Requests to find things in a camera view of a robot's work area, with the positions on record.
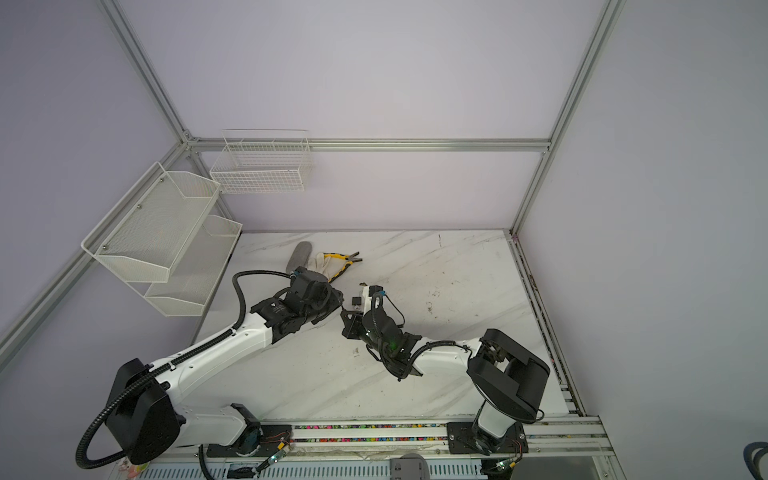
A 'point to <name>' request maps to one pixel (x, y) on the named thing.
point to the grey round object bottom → (409, 467)
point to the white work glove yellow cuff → (324, 263)
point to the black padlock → (356, 302)
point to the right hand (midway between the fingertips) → (336, 315)
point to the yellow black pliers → (350, 259)
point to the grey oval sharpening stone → (299, 256)
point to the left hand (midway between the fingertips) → (341, 297)
